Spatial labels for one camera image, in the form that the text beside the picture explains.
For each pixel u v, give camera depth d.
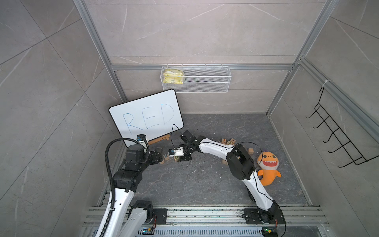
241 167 0.57
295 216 0.75
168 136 1.00
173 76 0.88
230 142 1.00
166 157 0.92
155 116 0.93
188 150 0.83
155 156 0.63
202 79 1.01
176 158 0.92
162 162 0.92
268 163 0.84
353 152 0.60
